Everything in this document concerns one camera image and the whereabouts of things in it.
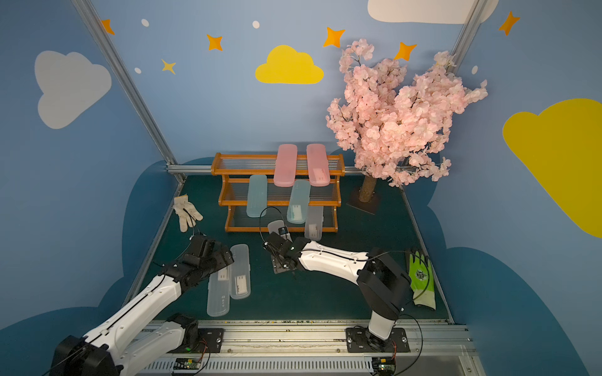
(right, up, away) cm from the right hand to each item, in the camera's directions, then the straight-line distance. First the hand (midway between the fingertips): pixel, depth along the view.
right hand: (288, 257), depth 87 cm
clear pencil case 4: (+11, +11, +14) cm, 21 cm away
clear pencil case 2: (-19, -6, +2) cm, 20 cm away
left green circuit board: (-30, -30, -15) cm, 45 cm away
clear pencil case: (-26, -11, -1) cm, 28 cm away
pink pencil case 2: (+11, +35, 0) cm, 37 cm away
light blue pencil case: (-13, +23, +7) cm, 27 cm away
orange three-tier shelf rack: (-19, +33, -3) cm, 38 cm away
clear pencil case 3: (-6, +11, +8) cm, 15 cm away
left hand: (-24, +1, -1) cm, 24 cm away
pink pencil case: (0, +34, -3) cm, 34 cm away
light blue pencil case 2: (+4, +19, +2) cm, 20 cm away
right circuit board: (+32, -31, -14) cm, 47 cm away
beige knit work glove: (-51, +16, +24) cm, 58 cm away
